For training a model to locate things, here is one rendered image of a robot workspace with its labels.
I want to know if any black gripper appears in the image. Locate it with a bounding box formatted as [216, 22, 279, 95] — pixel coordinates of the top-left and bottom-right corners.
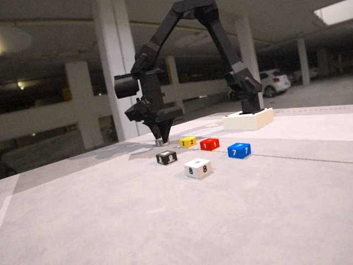
[136, 90, 183, 143]

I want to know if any blue block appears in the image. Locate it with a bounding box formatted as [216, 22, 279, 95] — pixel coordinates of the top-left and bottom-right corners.
[227, 143, 251, 158]

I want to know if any red block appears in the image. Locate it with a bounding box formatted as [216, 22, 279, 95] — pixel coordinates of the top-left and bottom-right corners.
[200, 139, 220, 151]

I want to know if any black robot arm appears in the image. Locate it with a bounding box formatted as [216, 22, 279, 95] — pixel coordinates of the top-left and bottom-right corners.
[114, 0, 265, 121]

